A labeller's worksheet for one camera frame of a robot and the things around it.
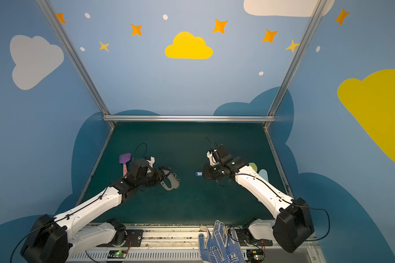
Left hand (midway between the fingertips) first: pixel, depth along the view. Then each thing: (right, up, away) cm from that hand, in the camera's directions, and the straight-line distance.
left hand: (171, 174), depth 81 cm
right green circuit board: (+39, -34, -10) cm, 53 cm away
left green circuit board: (-22, -33, -10) cm, 41 cm away
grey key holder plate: (0, -7, +12) cm, 14 cm away
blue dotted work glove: (+23, -31, -10) cm, 40 cm away
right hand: (+16, +1, -1) cm, 16 cm away
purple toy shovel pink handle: (-33, +5, +20) cm, 39 cm away
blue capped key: (+14, 0, -1) cm, 14 cm away
